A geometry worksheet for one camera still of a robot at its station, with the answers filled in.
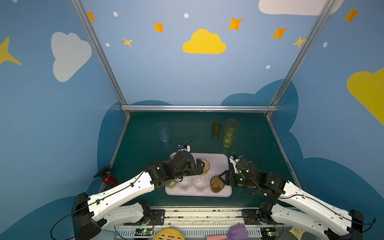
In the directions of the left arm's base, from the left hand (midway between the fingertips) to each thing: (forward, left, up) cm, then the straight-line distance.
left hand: (200, 166), depth 72 cm
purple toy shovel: (-25, -18, -19) cm, 36 cm away
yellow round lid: (-26, +14, -17) cm, 34 cm away
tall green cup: (+30, -22, -13) cm, 40 cm away
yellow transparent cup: (+6, -4, -13) cm, 15 cm away
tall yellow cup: (+35, -22, -7) cm, 42 cm away
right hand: (-2, -12, -4) cm, 13 cm away
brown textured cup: (-2, -10, -17) cm, 20 cm away
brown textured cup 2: (+37, -13, -15) cm, 42 cm away
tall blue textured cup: (+30, +24, -9) cm, 40 cm away
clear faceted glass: (-2, +7, -18) cm, 20 cm away
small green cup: (-4, +15, -15) cm, 21 cm away
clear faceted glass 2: (-2, -1, -18) cm, 18 cm away
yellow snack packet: (-24, -47, -18) cm, 56 cm away
